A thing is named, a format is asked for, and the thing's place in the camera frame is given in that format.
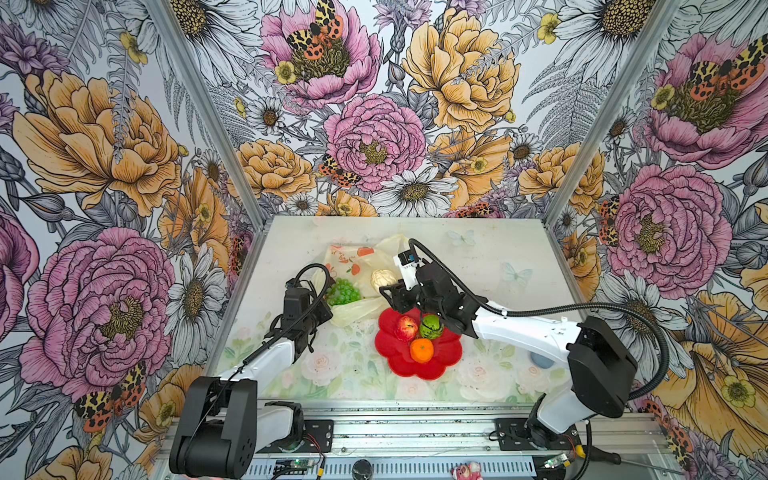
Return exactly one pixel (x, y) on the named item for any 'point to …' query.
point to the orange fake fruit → (422, 350)
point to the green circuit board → (293, 464)
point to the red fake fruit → (406, 328)
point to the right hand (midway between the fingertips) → (389, 295)
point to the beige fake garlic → (382, 278)
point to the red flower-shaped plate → (397, 353)
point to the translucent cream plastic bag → (359, 261)
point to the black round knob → (362, 469)
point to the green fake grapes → (342, 292)
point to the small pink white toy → (470, 472)
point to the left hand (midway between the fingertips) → (327, 311)
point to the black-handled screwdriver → (597, 454)
